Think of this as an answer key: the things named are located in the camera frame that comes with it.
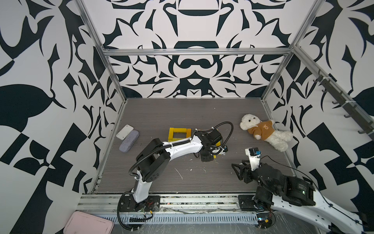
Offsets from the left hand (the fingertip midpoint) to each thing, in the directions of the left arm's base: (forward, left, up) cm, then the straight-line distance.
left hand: (207, 151), depth 87 cm
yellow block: (+14, +22, -4) cm, 27 cm away
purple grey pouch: (+9, +48, -2) cm, 49 cm away
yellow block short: (-5, -3, +17) cm, 18 cm away
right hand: (-12, -10, +12) cm, 20 cm away
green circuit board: (-35, -24, -6) cm, 43 cm away
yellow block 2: (+16, +16, -2) cm, 23 cm away
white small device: (+17, +53, -3) cm, 56 cm away
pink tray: (-32, +61, -1) cm, 69 cm away
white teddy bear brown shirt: (+11, -38, +3) cm, 39 cm away
